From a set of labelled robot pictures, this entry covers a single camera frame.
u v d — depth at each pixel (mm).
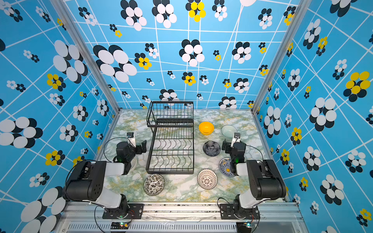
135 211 738
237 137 792
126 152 737
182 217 725
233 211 733
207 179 826
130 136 806
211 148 958
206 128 1048
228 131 1019
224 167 883
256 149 755
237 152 705
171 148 963
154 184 823
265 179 456
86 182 456
